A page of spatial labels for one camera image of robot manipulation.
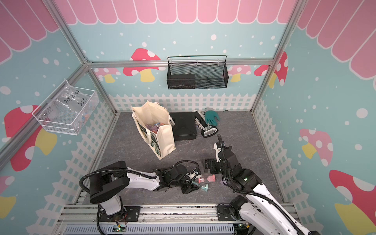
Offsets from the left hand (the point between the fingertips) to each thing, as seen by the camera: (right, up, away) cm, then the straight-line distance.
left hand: (195, 185), depth 83 cm
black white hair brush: (+9, +31, +25) cm, 41 cm away
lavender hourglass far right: (+11, +11, -22) cm, 27 cm away
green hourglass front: (+5, +1, -4) cm, 6 cm away
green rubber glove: (+14, +41, +30) cm, 52 cm away
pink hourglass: (+9, +4, 0) cm, 10 cm away
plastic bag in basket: (-59, +47, -8) cm, 76 cm away
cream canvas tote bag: (-29, +37, +22) cm, 52 cm away
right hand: (+7, +17, -9) cm, 20 cm away
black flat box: (-7, +33, +20) cm, 39 cm away
